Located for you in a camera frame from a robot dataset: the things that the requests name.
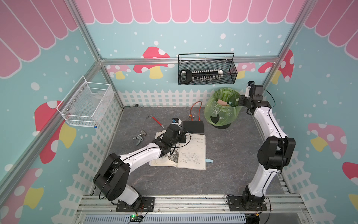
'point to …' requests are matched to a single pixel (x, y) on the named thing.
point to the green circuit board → (136, 218)
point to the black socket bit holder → (187, 75)
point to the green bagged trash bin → (223, 108)
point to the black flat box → (193, 126)
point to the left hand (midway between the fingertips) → (185, 134)
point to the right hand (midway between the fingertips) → (243, 97)
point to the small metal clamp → (139, 136)
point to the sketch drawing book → (191, 155)
